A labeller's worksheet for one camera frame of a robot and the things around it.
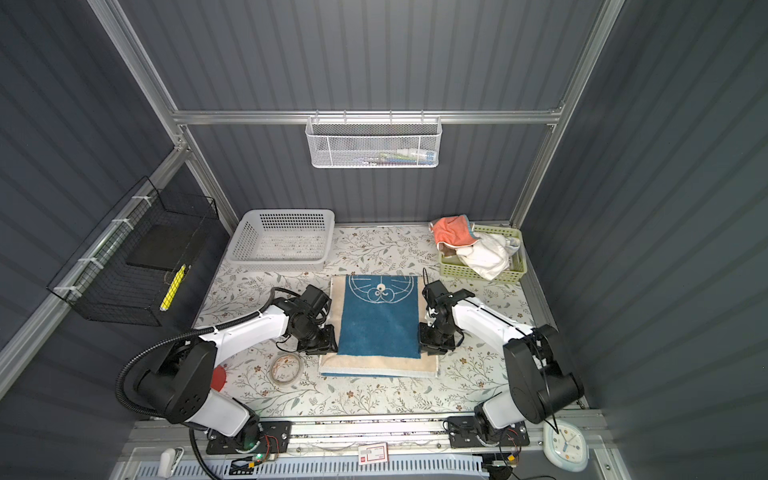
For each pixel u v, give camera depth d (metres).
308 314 0.71
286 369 0.85
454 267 0.99
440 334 0.73
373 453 0.71
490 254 0.99
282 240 1.16
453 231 1.02
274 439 0.72
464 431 0.74
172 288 0.69
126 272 0.72
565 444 0.70
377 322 0.92
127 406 0.43
